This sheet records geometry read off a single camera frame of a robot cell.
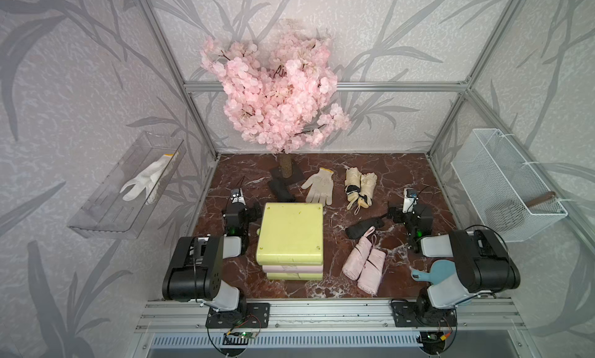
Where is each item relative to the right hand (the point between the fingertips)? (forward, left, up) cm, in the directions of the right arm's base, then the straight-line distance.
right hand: (401, 200), depth 95 cm
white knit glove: (+11, +33, -6) cm, 35 cm away
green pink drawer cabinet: (-24, +43, +16) cm, 52 cm away
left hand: (-1, +65, +1) cm, 65 cm away
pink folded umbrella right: (-30, +17, -4) cm, 34 cm away
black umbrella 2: (+7, +51, -3) cm, 51 cm away
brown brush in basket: (-16, -25, +16) cm, 34 cm away
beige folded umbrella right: (+10, +12, -1) cm, 16 cm away
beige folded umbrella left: (+13, +18, -2) cm, 23 cm away
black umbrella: (-11, +18, -3) cm, 22 cm away
